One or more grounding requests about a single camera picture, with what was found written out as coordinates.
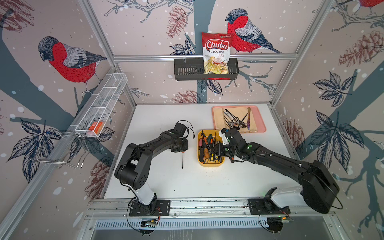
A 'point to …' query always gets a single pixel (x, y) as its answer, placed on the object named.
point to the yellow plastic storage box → (206, 138)
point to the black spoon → (233, 121)
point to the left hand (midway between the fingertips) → (187, 145)
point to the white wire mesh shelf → (91, 122)
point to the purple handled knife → (248, 120)
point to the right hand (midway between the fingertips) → (212, 149)
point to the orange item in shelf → (97, 128)
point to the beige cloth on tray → (242, 113)
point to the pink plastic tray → (260, 126)
